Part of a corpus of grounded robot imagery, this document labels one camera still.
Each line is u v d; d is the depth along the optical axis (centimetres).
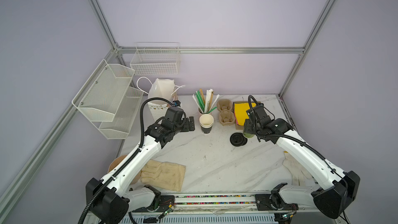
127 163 43
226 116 104
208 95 96
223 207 74
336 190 38
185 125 65
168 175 82
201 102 98
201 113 98
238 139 94
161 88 100
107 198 37
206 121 94
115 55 90
